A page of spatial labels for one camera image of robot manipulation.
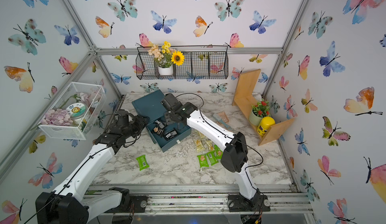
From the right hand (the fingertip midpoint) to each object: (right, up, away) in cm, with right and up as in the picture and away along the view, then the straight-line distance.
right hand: (170, 114), depth 81 cm
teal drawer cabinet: (-12, +5, +5) cm, 14 cm away
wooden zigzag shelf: (+48, +10, +27) cm, 56 cm away
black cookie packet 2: (0, -10, 0) cm, 10 cm away
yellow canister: (+51, -6, +3) cm, 52 cm away
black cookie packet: (-7, -7, +1) cm, 10 cm away
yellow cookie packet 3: (+17, -13, +15) cm, 26 cm away
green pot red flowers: (+49, +2, +5) cm, 49 cm away
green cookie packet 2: (-17, -27, +5) cm, 33 cm away
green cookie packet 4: (+27, -23, +8) cm, 36 cm away
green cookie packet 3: (+23, -25, +7) cm, 35 cm away
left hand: (-11, -2, 0) cm, 11 cm away
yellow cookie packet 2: (+22, -18, +10) cm, 30 cm away
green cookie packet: (+18, -27, +6) cm, 32 cm away
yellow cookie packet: (+16, -20, +10) cm, 27 cm away
